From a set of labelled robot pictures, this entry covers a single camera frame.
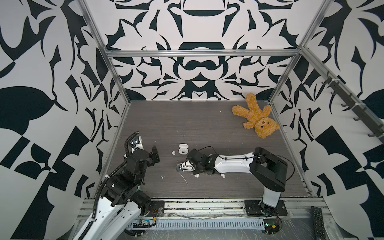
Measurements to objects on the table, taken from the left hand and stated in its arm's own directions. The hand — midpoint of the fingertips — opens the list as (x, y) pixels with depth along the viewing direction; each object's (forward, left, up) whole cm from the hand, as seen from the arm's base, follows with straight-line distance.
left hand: (145, 147), depth 70 cm
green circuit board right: (-30, -58, -24) cm, 70 cm away
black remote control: (-33, -78, -22) cm, 88 cm away
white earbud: (-7, -24, -21) cm, 33 cm away
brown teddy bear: (+20, -69, -15) cm, 73 cm away
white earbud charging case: (+9, -17, -22) cm, 29 cm away
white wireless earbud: (+7, -10, -22) cm, 25 cm away
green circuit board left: (-27, +2, -25) cm, 37 cm away
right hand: (+3, -21, -21) cm, 30 cm away
